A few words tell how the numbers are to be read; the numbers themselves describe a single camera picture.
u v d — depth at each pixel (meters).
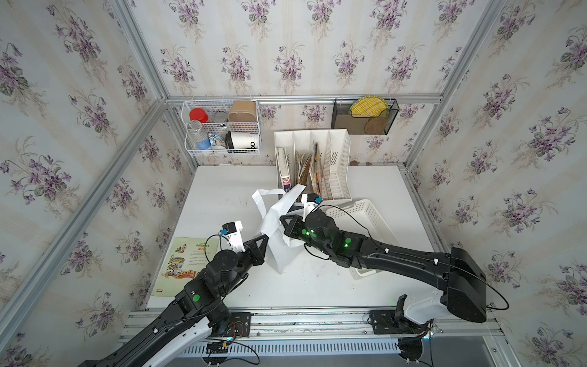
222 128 0.94
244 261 0.61
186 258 0.88
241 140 0.91
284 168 0.85
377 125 0.98
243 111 0.88
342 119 0.95
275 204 0.75
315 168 0.90
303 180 0.92
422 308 0.55
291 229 0.63
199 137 0.91
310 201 0.67
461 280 0.41
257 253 0.64
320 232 0.54
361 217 0.98
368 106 0.94
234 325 0.72
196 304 0.50
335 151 1.08
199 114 0.92
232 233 0.62
